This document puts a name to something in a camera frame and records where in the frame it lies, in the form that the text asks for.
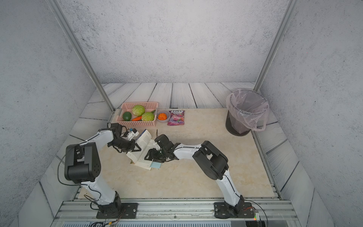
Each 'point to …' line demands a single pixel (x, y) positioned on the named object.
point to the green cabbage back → (138, 110)
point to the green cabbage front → (148, 116)
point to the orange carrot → (137, 118)
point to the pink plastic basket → (128, 107)
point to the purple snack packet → (176, 117)
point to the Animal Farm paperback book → (137, 157)
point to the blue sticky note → (157, 165)
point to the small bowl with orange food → (163, 116)
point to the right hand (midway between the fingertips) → (147, 160)
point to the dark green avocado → (126, 116)
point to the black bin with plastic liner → (248, 109)
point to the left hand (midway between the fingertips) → (141, 149)
